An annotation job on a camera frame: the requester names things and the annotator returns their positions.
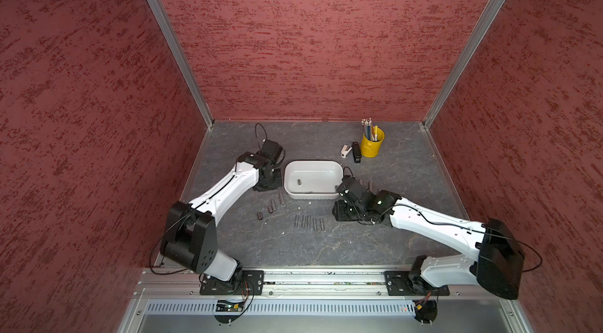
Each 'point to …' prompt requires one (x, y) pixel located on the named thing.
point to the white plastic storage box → (312, 179)
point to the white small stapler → (345, 151)
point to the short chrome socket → (270, 209)
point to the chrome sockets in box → (299, 181)
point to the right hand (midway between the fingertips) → (338, 216)
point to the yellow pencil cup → (370, 142)
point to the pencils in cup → (370, 132)
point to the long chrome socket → (282, 198)
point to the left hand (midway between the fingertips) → (272, 189)
